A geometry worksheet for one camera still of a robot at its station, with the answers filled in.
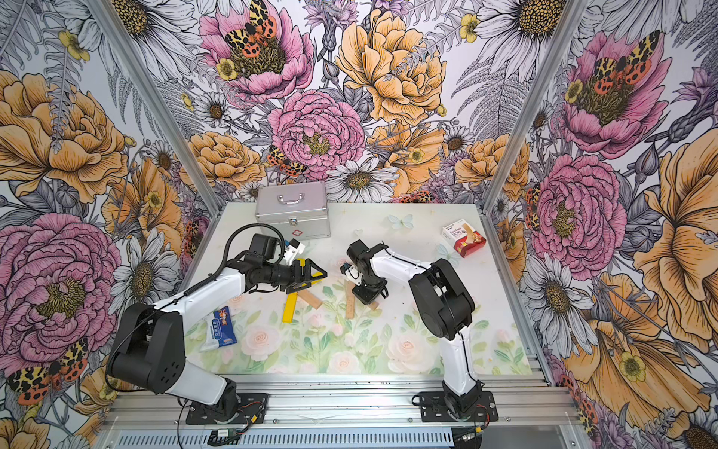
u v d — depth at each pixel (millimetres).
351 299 941
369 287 820
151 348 437
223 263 639
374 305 920
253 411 730
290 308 920
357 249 820
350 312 916
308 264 778
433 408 732
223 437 729
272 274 741
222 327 852
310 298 940
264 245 716
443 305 526
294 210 1015
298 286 848
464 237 1080
